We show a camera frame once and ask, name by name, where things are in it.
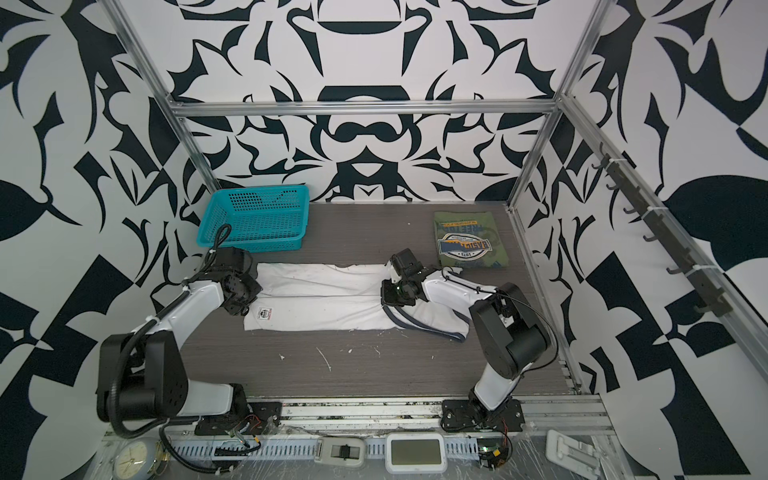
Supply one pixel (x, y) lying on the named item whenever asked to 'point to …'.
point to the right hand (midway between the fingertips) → (382, 296)
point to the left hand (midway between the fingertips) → (252, 289)
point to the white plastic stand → (574, 454)
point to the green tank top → (469, 239)
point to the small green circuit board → (492, 451)
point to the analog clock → (137, 458)
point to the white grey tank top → (331, 297)
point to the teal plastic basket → (260, 219)
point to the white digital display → (416, 453)
